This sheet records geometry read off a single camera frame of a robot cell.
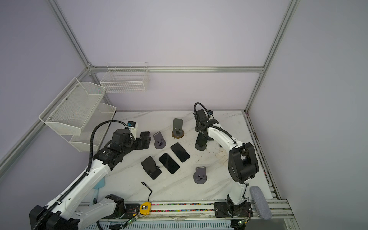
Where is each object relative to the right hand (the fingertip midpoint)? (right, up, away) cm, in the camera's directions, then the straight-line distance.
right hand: (200, 128), depth 93 cm
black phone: (-21, -23, -1) cm, 31 cm away
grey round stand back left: (-28, -10, +2) cm, 30 cm away
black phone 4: (-13, -17, +3) cm, 22 cm away
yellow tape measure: (-31, -41, -20) cm, 55 cm away
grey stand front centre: (-2, -27, -13) cm, 30 cm away
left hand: (-34, -6, -13) cm, 37 cm away
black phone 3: (+1, -7, 0) cm, 7 cm away
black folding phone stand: (-30, -23, -11) cm, 39 cm away
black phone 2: (-40, -4, +13) cm, 42 cm away
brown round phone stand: (-16, -3, +10) cm, 19 cm away
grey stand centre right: (0, -14, +6) cm, 15 cm away
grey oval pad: (+30, -39, -19) cm, 53 cm away
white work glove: (+14, -19, +3) cm, 24 cm away
